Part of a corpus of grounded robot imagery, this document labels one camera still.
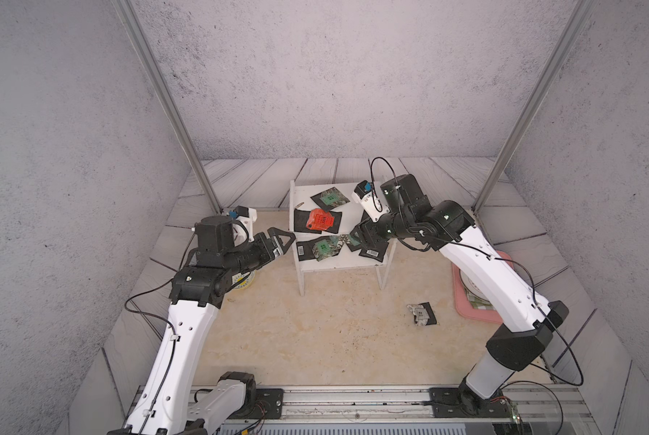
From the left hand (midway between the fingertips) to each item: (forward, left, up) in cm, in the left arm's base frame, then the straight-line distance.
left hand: (291, 241), depth 67 cm
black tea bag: (+8, -2, -1) cm, 8 cm away
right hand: (+4, -17, 0) cm, 18 cm away
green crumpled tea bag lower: (+11, -9, -17) cm, 22 cm away
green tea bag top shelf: (+16, -10, -1) cm, 19 cm away
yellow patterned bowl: (-11, +10, -1) cm, 14 cm away
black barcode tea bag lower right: (+9, -24, -18) cm, 31 cm away
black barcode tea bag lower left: (+11, -1, -17) cm, 21 cm away
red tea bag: (+8, -7, -1) cm, 10 cm away
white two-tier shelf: (+20, -1, -1) cm, 20 cm away
